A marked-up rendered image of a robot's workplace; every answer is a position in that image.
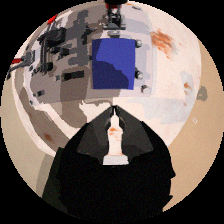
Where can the blue flat rectangular plate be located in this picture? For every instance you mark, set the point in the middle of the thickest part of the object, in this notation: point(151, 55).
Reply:
point(113, 63)

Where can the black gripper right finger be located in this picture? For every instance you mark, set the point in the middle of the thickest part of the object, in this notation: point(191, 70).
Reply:
point(138, 139)

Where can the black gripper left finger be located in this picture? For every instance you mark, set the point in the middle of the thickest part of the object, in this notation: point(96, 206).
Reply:
point(90, 141)

